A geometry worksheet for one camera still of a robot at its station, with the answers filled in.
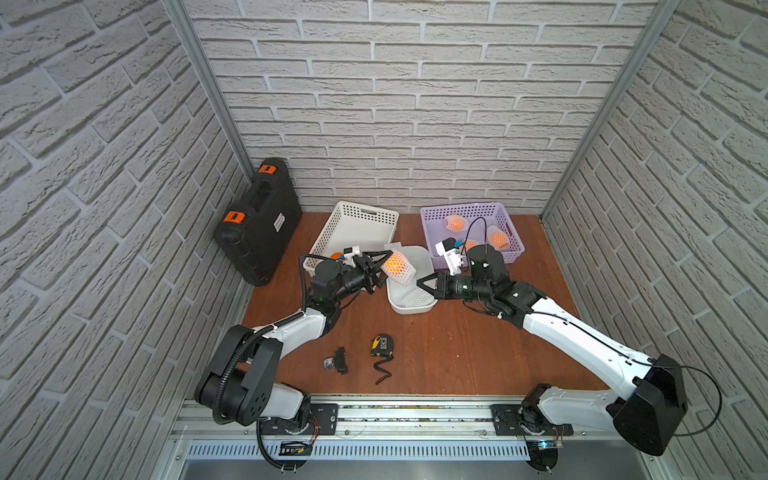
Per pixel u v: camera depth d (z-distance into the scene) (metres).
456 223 1.13
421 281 0.73
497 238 1.07
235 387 0.43
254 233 0.81
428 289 0.71
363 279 0.72
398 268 0.74
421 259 0.99
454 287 0.64
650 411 0.38
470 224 1.13
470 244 0.67
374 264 0.71
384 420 0.76
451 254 0.68
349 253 0.79
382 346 0.83
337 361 0.82
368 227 1.14
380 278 0.76
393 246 1.00
